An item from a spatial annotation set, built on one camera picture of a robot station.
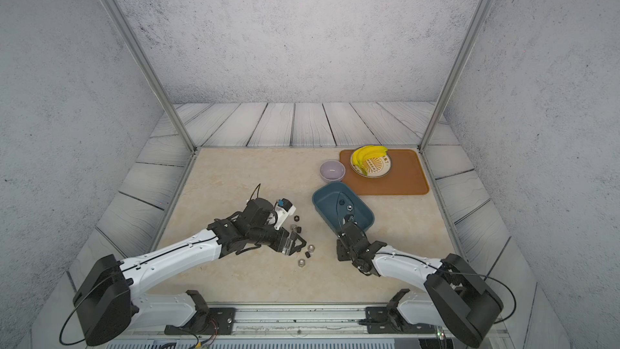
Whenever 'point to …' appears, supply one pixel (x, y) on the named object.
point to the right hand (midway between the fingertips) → (344, 245)
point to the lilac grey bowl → (333, 171)
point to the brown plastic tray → (408, 175)
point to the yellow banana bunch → (366, 152)
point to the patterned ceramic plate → (378, 167)
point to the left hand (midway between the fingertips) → (299, 241)
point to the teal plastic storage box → (334, 201)
